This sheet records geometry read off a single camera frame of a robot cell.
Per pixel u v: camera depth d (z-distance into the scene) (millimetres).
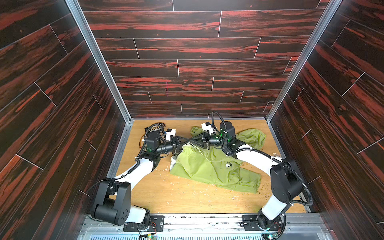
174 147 714
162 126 1139
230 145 674
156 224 732
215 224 749
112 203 425
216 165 933
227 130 641
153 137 640
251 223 730
